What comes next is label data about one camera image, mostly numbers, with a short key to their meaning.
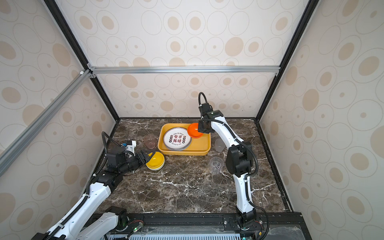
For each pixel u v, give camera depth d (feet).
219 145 3.29
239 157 1.83
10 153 1.68
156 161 2.93
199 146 3.24
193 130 3.15
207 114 2.27
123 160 2.06
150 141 3.38
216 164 3.00
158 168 2.86
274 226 2.39
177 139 3.39
